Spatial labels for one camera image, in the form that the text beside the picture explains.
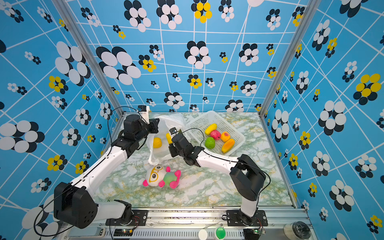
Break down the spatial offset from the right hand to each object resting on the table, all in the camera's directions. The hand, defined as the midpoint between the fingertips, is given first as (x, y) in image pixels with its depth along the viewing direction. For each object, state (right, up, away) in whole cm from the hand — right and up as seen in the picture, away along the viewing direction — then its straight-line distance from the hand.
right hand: (172, 143), depth 86 cm
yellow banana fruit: (+26, +9, +20) cm, 34 cm away
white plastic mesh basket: (+18, +14, +22) cm, 32 cm away
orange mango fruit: (+34, -2, +11) cm, 36 cm away
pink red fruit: (+27, +5, +13) cm, 30 cm away
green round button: (+24, -35, -24) cm, 48 cm away
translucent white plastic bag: (-3, +13, -1) cm, 13 cm away
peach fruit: (+33, +3, +13) cm, 36 cm away
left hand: (-6, +14, -6) cm, 17 cm away
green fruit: (+23, -1, +14) cm, 27 cm away
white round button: (+16, -36, -22) cm, 46 cm away
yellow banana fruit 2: (-2, +3, -1) cm, 4 cm away
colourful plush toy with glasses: (-7, -17, -5) cm, 19 cm away
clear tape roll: (+56, -34, -24) cm, 70 cm away
